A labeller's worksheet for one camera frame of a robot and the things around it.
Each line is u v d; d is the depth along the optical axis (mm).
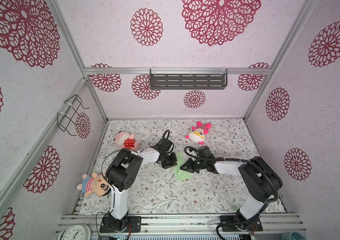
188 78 937
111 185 529
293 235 674
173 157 869
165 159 815
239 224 634
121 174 514
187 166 849
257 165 517
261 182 473
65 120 751
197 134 1023
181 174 898
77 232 685
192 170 829
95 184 791
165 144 804
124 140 997
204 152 757
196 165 815
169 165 870
